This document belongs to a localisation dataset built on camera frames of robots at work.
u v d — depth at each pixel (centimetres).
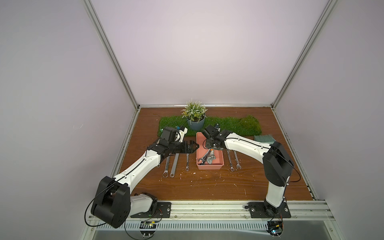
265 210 65
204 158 90
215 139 65
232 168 87
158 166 58
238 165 88
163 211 74
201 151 94
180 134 76
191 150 72
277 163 47
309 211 74
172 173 85
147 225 72
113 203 41
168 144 65
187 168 87
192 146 73
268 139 100
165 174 85
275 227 70
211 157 85
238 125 106
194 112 94
